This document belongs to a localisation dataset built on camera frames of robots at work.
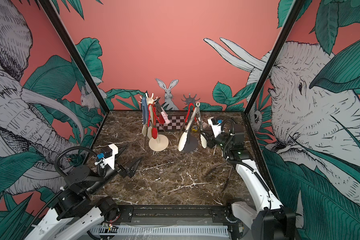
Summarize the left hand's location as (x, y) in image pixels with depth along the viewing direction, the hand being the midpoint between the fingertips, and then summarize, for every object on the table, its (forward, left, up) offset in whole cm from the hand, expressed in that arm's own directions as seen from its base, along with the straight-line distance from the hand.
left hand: (134, 150), depth 61 cm
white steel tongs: (+10, -31, -7) cm, 33 cm away
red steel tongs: (+22, -5, -3) cm, 22 cm away
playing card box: (+37, -39, -32) cm, 62 cm away
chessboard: (+40, -18, -31) cm, 54 cm away
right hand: (+14, -30, -5) cm, 33 cm away
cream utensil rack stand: (+23, -2, -33) cm, 40 cm away
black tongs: (-3, -46, -33) cm, 57 cm away
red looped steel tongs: (+18, -23, -1) cm, 29 cm away
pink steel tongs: (+23, -11, -5) cm, 27 cm away
